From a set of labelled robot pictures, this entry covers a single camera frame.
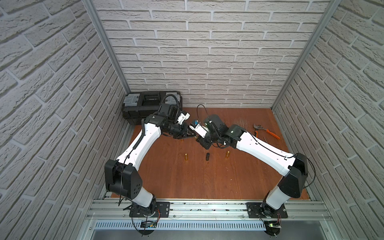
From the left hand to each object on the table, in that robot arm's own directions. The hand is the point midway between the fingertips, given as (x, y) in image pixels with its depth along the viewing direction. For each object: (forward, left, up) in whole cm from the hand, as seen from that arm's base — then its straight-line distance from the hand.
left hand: (197, 133), depth 75 cm
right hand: (0, -2, -4) cm, 4 cm away
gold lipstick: (-3, +6, -21) cm, 22 cm away
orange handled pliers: (+21, -48, -22) cm, 57 cm away
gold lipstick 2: (-2, -20, -21) cm, 28 cm away
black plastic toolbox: (+28, +39, -8) cm, 49 cm away
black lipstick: (-3, -7, -20) cm, 21 cm away
